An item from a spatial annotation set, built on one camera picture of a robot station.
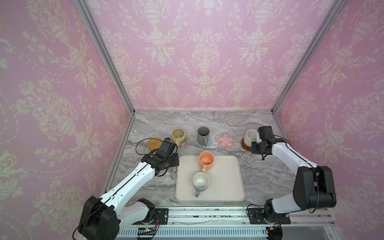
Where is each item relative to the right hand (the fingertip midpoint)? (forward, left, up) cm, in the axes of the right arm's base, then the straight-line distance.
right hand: (257, 147), depth 91 cm
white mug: (+10, 0, -1) cm, 10 cm away
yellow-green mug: (+14, +49, -3) cm, 51 cm away
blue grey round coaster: (+9, +28, -7) cm, 30 cm away
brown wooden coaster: (+5, +5, -6) cm, 10 cm away
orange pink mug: (-3, +32, -4) cm, 32 cm away
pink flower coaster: (+8, +45, -5) cm, 46 cm away
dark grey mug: (+8, +33, +4) cm, 34 cm away
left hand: (-8, +49, +5) cm, 49 cm away
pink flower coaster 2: (+11, +17, -7) cm, 21 cm away
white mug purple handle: (-16, +36, -6) cm, 40 cm away
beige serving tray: (-17, +22, -7) cm, 29 cm away
